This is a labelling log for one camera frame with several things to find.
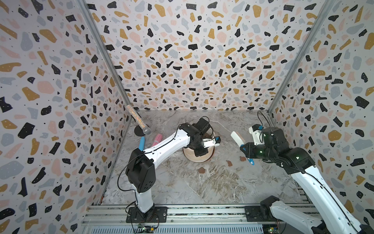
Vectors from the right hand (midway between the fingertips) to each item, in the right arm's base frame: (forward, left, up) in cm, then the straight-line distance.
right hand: (241, 148), depth 69 cm
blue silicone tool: (+16, +60, -23) cm, 66 cm away
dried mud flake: (0, +19, -27) cm, 33 cm away
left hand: (+5, +17, -11) cm, 21 cm away
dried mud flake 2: (+5, +1, -26) cm, 27 cm away
